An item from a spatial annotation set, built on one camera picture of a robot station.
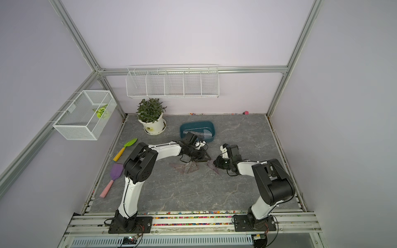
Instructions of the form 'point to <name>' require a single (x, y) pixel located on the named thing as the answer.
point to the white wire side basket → (87, 116)
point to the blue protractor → (207, 134)
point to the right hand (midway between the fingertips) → (213, 161)
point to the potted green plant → (150, 115)
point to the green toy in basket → (102, 112)
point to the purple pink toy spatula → (116, 171)
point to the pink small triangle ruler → (194, 167)
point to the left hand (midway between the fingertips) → (209, 160)
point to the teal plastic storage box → (198, 127)
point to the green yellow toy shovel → (130, 143)
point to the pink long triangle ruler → (183, 168)
